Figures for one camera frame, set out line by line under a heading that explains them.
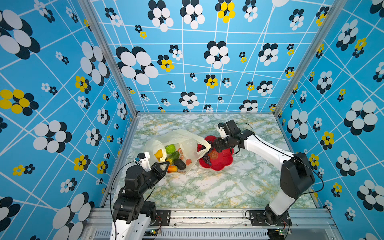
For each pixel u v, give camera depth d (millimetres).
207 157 930
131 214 472
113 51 865
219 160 937
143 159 640
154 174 609
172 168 849
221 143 784
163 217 738
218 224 724
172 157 912
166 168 667
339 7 678
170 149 935
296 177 453
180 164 883
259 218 727
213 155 963
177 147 950
